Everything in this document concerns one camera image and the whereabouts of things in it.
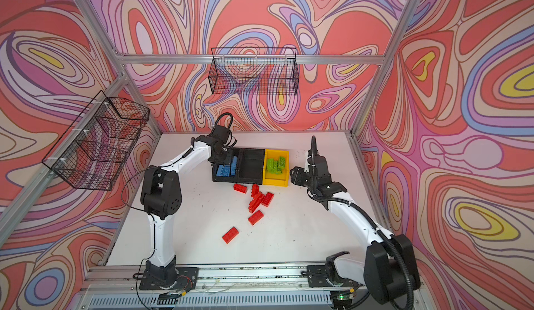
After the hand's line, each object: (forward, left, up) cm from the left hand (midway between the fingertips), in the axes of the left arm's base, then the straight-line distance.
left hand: (229, 159), depth 99 cm
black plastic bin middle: (+2, -10, -5) cm, 11 cm away
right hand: (-14, -31, +6) cm, 34 cm away
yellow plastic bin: (-7, -21, -6) cm, 23 cm away
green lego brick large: (-2, -21, -3) cm, 21 cm away
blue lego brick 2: (-4, -2, 0) cm, 4 cm away
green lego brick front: (-2, -25, -2) cm, 25 cm away
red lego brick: (-27, -13, -6) cm, 30 cm away
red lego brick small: (-13, -13, -5) cm, 19 cm away
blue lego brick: (-3, +4, -5) cm, 7 cm away
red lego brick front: (-34, -3, -7) cm, 34 cm away
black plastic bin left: (-9, +1, -4) cm, 10 cm away
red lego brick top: (-18, -18, -6) cm, 26 cm away
